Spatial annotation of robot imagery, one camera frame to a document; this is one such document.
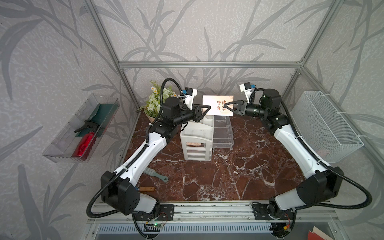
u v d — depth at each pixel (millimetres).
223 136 908
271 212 667
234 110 651
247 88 629
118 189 393
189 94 609
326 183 405
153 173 862
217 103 680
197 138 743
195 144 912
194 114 614
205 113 669
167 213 729
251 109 619
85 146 586
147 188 805
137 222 712
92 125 659
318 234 679
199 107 630
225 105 671
